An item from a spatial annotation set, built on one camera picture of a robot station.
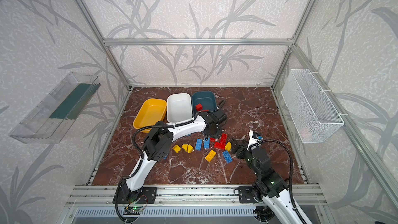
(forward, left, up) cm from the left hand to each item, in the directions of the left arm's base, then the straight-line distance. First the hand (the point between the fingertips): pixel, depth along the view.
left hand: (219, 131), depth 94 cm
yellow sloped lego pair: (-11, +18, 0) cm, 21 cm away
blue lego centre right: (-7, +7, -1) cm, 10 cm away
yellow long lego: (-14, +5, -2) cm, 15 cm away
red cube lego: (+18, +13, 0) cm, 23 cm away
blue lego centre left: (-8, +12, -1) cm, 15 cm away
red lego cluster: (-8, -1, -1) cm, 9 cm away
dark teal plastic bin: (+28, +8, -3) cm, 29 cm away
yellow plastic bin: (+17, +46, -4) cm, 49 cm away
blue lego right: (-15, -4, 0) cm, 16 cm away
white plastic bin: (+20, +28, -3) cm, 34 cm away
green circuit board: (-40, +42, -3) cm, 58 cm away
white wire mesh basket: (-10, -36, +33) cm, 50 cm away
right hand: (-9, -8, +12) cm, 17 cm away
